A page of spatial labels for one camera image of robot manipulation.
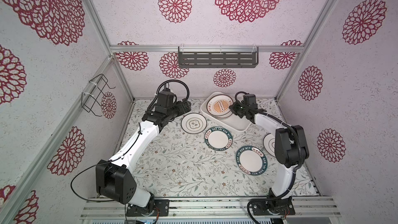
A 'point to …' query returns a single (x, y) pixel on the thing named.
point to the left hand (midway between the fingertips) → (185, 107)
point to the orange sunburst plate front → (219, 104)
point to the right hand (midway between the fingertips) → (228, 103)
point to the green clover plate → (194, 123)
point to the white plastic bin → (233, 122)
